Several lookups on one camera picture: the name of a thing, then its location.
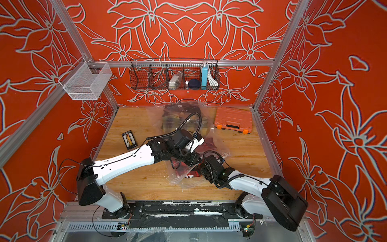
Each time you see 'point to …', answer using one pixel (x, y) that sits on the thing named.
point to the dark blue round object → (194, 84)
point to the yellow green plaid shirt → (172, 120)
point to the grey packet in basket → (176, 81)
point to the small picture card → (129, 139)
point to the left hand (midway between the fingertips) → (202, 160)
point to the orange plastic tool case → (234, 119)
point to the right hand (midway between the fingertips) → (196, 169)
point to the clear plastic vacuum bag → (154, 119)
